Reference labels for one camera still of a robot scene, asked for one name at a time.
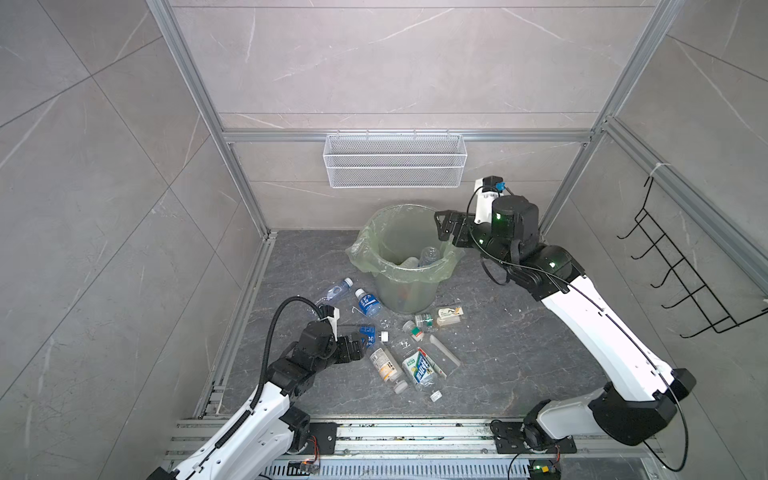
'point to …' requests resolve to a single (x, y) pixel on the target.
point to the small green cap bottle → (411, 329)
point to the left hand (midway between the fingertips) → (354, 333)
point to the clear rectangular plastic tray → (439, 356)
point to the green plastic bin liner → (402, 246)
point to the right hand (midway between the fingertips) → (449, 213)
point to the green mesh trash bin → (401, 246)
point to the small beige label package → (448, 316)
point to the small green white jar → (424, 320)
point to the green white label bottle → (419, 369)
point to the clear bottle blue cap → (340, 289)
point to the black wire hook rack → (673, 260)
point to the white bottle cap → (436, 396)
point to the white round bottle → (410, 263)
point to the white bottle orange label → (387, 368)
